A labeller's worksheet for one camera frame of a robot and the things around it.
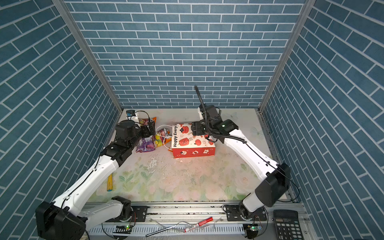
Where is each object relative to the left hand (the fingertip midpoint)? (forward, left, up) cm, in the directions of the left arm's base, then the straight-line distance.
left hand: (147, 122), depth 78 cm
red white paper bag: (-6, -20, -13) cm, 24 cm away
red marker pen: (-42, -28, -25) cm, 57 cm away
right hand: (-1, -25, 0) cm, 25 cm away
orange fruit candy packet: (+4, 0, -24) cm, 24 cm away
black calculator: (-44, -68, -23) cm, 85 cm away
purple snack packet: (0, +6, -22) cm, 22 cm away
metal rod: (-45, -7, -25) cm, 52 cm away
